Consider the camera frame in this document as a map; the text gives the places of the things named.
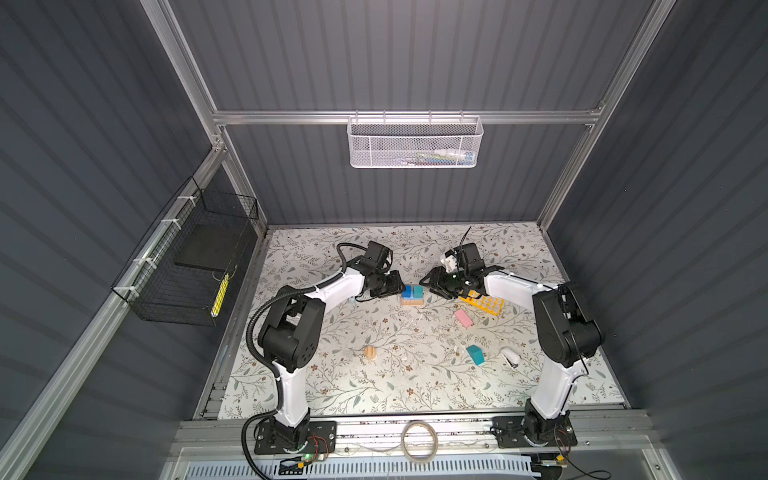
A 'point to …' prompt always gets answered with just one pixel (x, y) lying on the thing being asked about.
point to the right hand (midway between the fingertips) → (427, 286)
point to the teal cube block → (418, 291)
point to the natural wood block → (412, 302)
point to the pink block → (463, 317)
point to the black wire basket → (177, 273)
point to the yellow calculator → (486, 303)
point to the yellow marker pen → (221, 292)
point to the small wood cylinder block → (370, 352)
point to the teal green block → (476, 353)
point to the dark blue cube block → (408, 292)
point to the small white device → (512, 357)
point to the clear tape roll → (436, 440)
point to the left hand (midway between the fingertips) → (402, 287)
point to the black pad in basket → (211, 246)
